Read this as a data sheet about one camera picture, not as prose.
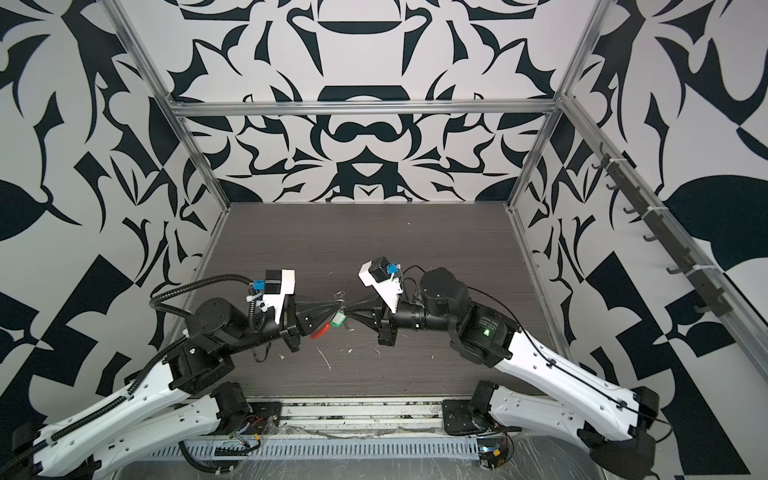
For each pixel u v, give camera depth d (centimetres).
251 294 48
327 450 65
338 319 57
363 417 76
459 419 73
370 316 56
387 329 49
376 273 48
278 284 47
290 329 49
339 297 55
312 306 52
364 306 54
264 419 73
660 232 55
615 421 40
